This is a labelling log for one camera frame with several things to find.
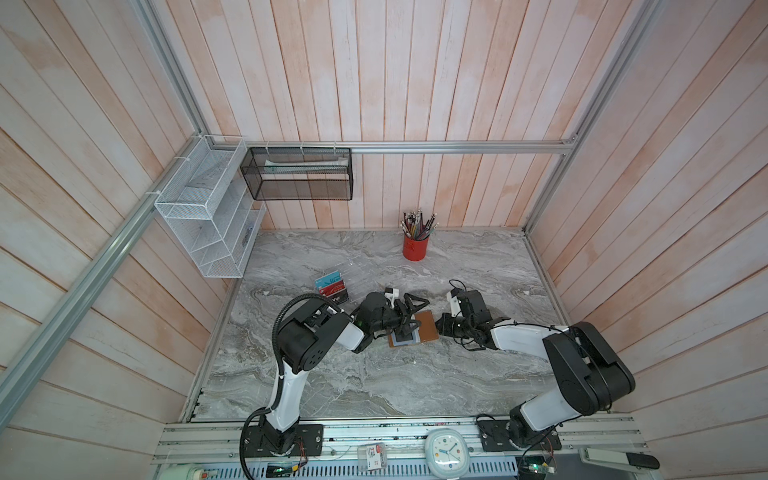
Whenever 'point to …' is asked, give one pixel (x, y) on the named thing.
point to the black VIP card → (339, 297)
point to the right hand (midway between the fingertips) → (436, 322)
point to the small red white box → (372, 457)
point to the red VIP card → (332, 288)
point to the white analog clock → (447, 454)
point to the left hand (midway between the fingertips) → (428, 316)
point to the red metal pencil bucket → (414, 250)
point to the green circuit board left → (273, 471)
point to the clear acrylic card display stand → (332, 286)
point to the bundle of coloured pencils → (413, 224)
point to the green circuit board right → (533, 466)
